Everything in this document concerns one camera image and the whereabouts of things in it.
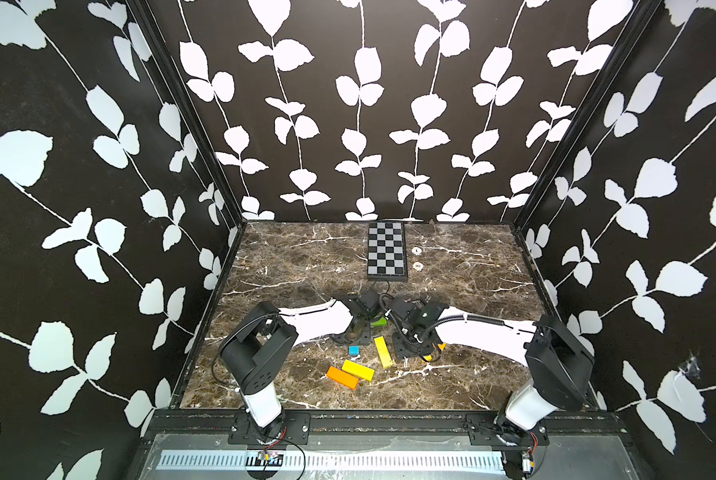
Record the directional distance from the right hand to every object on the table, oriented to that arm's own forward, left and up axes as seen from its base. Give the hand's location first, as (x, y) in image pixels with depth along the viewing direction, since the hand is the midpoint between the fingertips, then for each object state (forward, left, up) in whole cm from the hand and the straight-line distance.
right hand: (398, 349), depth 84 cm
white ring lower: (+33, -9, -3) cm, 34 cm away
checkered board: (+36, +2, 0) cm, 36 cm away
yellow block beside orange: (-5, +11, -4) cm, 13 cm away
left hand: (+5, +11, -3) cm, 12 cm away
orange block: (-7, +15, -3) cm, 17 cm away
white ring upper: (+40, -9, -3) cm, 41 cm away
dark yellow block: (-1, -10, -3) cm, 10 cm away
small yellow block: (0, +4, -3) cm, 5 cm away
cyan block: (0, +13, -2) cm, 13 cm away
